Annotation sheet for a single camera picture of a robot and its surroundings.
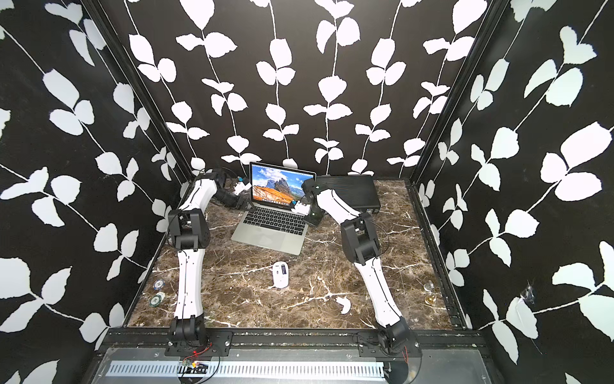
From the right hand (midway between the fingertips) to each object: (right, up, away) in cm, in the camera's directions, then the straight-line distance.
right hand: (311, 217), depth 105 cm
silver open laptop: (-18, -4, -1) cm, 18 cm away
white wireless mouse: (-11, -19, -18) cm, 29 cm away
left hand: (-27, +6, +1) cm, 28 cm away
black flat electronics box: (+23, +12, +13) cm, 29 cm away
